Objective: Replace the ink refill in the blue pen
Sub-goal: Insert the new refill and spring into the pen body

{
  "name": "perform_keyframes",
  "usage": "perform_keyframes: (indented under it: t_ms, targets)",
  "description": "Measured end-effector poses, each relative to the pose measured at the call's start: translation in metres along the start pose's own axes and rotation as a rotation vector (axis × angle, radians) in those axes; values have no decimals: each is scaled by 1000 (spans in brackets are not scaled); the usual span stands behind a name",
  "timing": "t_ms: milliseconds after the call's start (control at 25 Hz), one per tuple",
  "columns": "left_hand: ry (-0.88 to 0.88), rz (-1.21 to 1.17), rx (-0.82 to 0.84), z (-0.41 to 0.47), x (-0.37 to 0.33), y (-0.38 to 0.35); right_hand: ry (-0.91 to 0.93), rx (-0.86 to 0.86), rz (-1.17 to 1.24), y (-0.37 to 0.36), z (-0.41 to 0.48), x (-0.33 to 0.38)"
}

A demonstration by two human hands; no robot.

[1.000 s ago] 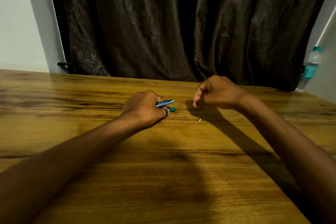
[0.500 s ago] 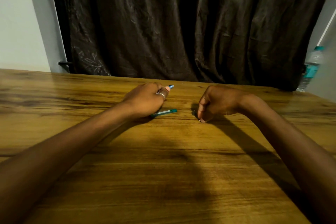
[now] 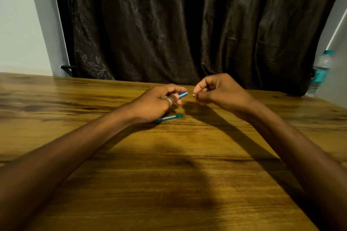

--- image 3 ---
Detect dark brown curtain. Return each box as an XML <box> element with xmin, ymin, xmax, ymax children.
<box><xmin>51</xmin><ymin>0</ymin><xmax>347</xmax><ymax>97</ymax></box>

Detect person's left forearm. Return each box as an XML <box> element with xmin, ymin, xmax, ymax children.
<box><xmin>0</xmin><ymin>102</ymin><xmax>137</xmax><ymax>231</ymax></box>

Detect teal pen refill tube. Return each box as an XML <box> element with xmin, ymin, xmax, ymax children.
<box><xmin>155</xmin><ymin>114</ymin><xmax>184</xmax><ymax>124</ymax></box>

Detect person's left hand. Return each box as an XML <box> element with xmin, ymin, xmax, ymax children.
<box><xmin>130</xmin><ymin>84</ymin><xmax>188</xmax><ymax>125</ymax></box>

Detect person's right hand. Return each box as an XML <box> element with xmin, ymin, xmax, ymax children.
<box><xmin>192</xmin><ymin>73</ymin><xmax>257</xmax><ymax>116</ymax></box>

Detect clear plastic water bottle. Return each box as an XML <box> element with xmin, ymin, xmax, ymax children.
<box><xmin>305</xmin><ymin>50</ymin><xmax>335</xmax><ymax>97</ymax></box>

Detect person's right forearm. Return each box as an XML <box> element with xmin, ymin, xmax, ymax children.
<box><xmin>239</xmin><ymin>98</ymin><xmax>347</xmax><ymax>231</ymax></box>

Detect white pole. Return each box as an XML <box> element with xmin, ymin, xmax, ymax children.
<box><xmin>325</xmin><ymin>7</ymin><xmax>347</xmax><ymax>51</ymax></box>

